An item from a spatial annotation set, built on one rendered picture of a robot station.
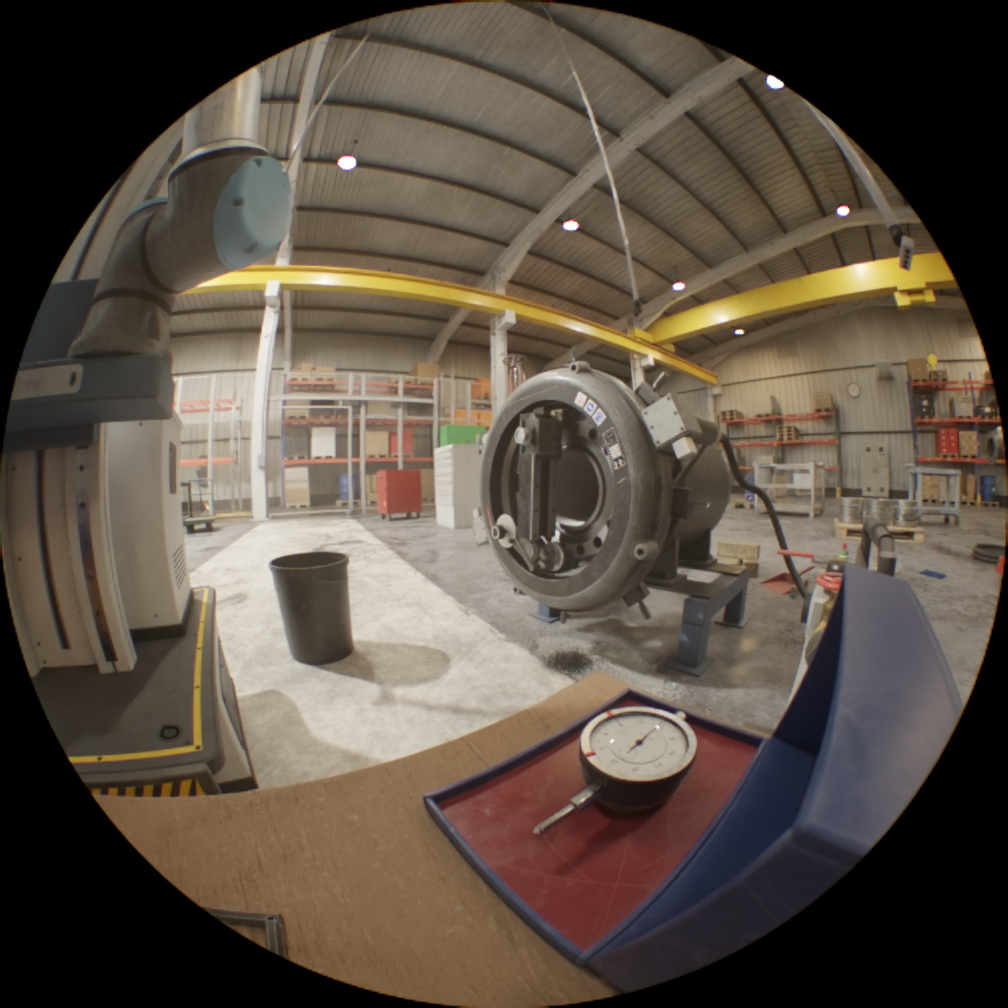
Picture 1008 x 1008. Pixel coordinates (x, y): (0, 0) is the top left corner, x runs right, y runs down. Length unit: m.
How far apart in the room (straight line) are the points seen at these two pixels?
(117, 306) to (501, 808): 0.64
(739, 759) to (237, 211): 0.64
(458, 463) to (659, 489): 4.16
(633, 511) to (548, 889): 0.78
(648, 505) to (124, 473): 1.17
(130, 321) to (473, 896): 0.62
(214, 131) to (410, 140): 8.44
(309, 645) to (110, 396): 1.06
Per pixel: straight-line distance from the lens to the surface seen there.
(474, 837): 0.18
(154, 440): 0.88
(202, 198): 0.53
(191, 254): 0.54
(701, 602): 1.19
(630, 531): 0.86
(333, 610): 1.30
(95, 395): 0.56
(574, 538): 1.15
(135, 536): 0.89
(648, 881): 0.18
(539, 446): 0.97
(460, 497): 4.86
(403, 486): 6.32
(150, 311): 0.60
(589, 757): 0.17
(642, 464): 0.84
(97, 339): 0.57
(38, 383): 0.61
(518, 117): 8.75
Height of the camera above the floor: 0.63
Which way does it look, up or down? 4 degrees down
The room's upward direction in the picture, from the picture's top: 1 degrees counter-clockwise
